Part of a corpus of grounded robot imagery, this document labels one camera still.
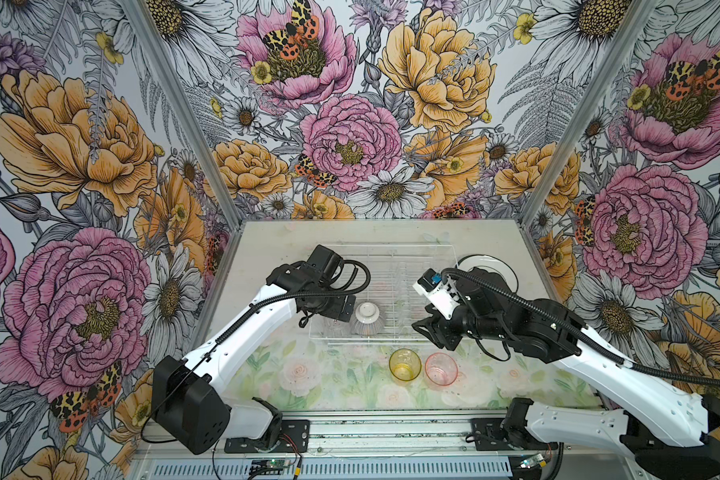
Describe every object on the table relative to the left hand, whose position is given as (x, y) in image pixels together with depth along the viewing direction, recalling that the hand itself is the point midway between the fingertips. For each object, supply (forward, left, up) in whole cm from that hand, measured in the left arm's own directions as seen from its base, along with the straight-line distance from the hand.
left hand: (330, 315), depth 79 cm
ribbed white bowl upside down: (+3, -10, -9) cm, 13 cm away
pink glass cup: (-9, -30, -14) cm, 34 cm away
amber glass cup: (-8, -20, -12) cm, 25 cm away
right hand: (-9, -22, +11) cm, 26 cm away
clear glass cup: (-1, -1, -5) cm, 5 cm away
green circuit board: (-30, +14, -16) cm, 37 cm away
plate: (+25, -53, -12) cm, 60 cm away
